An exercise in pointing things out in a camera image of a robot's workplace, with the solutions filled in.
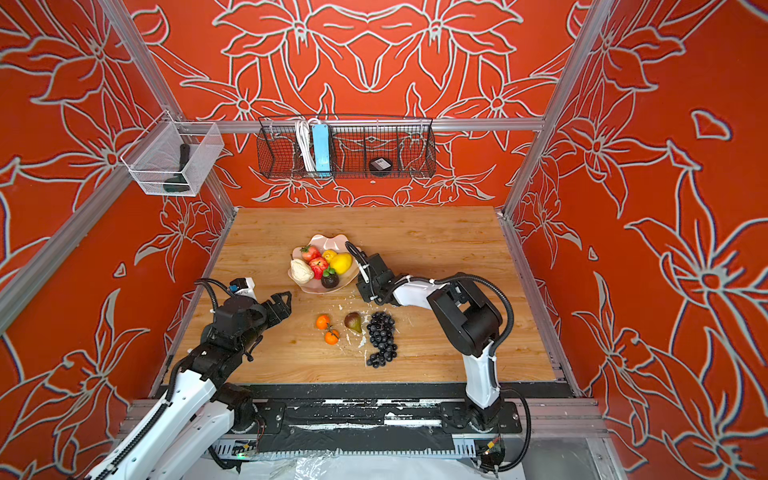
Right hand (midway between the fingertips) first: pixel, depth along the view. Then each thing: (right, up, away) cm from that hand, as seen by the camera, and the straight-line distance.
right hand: (368, 278), depth 98 cm
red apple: (-16, +5, -3) cm, 17 cm away
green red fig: (-4, -11, -11) cm, 16 cm away
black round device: (+4, +37, -3) cm, 37 cm away
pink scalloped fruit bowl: (-12, +12, +7) cm, 18 cm away
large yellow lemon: (-9, +5, 0) cm, 11 cm away
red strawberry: (-20, +9, +1) cm, 22 cm away
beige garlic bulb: (-21, +3, -7) cm, 22 cm away
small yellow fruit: (-14, +8, +2) cm, 16 cm away
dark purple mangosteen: (-12, 0, -5) cm, 13 cm away
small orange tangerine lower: (-10, -15, -14) cm, 23 cm away
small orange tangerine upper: (-14, -12, -10) cm, 21 cm away
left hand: (-23, -3, -17) cm, 29 cm away
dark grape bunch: (+4, -13, -13) cm, 19 cm away
